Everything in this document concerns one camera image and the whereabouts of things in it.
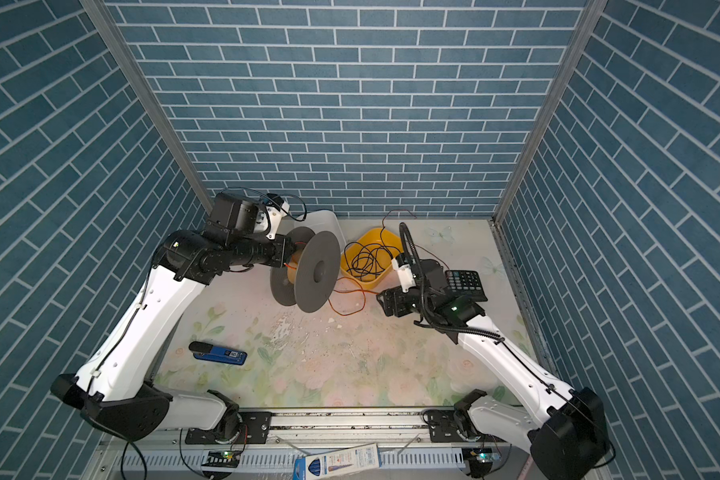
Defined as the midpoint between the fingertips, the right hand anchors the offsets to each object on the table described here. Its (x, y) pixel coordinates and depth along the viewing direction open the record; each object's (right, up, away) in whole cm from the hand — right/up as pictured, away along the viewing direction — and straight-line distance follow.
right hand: (386, 289), depth 79 cm
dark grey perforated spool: (-18, +4, -11) cm, 21 cm away
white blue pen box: (-12, -38, -11) cm, 41 cm away
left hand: (-21, +12, -10) cm, 26 cm away
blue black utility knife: (-49, -18, +3) cm, 52 cm away
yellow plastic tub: (-4, +15, +32) cm, 36 cm away
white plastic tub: (-23, +21, +41) cm, 52 cm away
